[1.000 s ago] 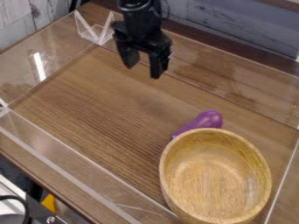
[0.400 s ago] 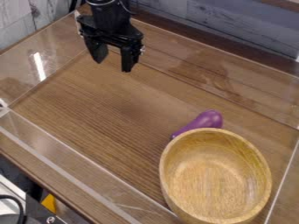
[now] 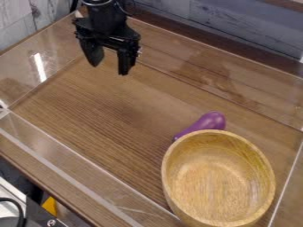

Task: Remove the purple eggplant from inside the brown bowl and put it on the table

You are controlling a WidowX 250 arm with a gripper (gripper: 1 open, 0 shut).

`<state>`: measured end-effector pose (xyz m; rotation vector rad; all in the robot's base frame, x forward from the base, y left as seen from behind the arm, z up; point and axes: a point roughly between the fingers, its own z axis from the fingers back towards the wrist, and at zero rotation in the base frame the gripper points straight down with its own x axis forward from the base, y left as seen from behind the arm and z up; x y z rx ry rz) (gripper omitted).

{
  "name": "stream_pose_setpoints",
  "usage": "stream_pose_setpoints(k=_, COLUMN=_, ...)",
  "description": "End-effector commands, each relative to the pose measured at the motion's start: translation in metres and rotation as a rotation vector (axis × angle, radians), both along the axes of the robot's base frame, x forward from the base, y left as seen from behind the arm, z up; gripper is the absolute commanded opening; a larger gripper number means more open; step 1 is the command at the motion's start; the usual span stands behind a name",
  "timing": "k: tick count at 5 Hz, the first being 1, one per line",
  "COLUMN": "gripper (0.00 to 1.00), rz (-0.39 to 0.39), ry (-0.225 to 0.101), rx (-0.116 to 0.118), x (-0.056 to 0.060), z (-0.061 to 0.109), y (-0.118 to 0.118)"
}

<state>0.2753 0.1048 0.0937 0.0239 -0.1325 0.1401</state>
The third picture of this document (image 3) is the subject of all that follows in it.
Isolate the yellow black device base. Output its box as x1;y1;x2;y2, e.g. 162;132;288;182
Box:
0;177;69;227

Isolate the purple toy eggplant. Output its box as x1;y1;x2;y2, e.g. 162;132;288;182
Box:
172;112;225;140

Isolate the clear acrylic tray wall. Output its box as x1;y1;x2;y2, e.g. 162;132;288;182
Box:
0;15;303;227

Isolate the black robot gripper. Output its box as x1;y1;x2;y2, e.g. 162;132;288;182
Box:
72;16;141;75

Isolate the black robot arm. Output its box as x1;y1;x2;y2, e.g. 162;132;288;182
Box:
72;0;141;75

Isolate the black cable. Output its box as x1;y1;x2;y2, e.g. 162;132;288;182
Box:
0;197;26;227

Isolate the brown wooden bowl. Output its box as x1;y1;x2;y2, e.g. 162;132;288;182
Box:
161;129;276;227

